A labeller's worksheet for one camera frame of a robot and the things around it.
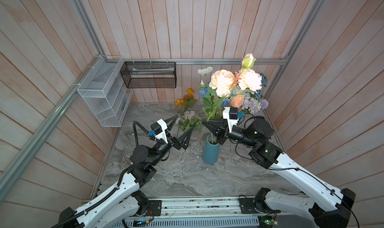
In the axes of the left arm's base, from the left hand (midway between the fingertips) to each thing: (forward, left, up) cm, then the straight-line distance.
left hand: (185, 124), depth 58 cm
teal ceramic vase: (-1, -13, -23) cm, 26 cm away
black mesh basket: (+55, +27, -14) cm, 63 cm away
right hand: (-1, -7, +3) cm, 8 cm away
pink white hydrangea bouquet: (+21, -37, -10) cm, 44 cm away
